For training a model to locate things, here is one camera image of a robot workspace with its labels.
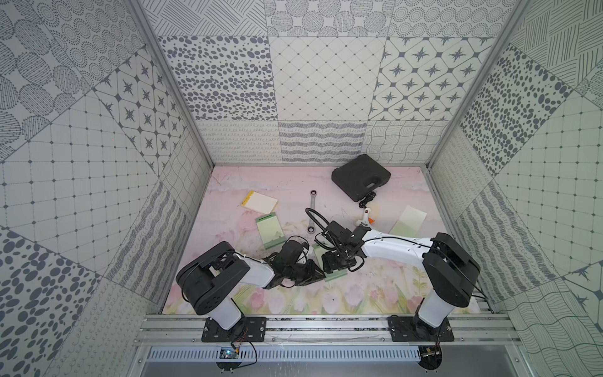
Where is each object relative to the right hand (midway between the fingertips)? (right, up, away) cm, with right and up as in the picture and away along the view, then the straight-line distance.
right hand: (334, 271), depth 86 cm
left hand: (-2, -2, -5) cm, 6 cm away
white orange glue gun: (+15, +17, +13) cm, 26 cm away
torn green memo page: (+35, +16, +16) cm, 41 cm away
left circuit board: (-34, -20, -14) cm, 42 cm away
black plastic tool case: (+16, +36, +30) cm, 50 cm away
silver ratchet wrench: (-9, +14, +11) cm, 20 cm away
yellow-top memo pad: (-33, +24, +21) cm, 46 cm away
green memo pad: (-25, +12, +10) cm, 30 cm away
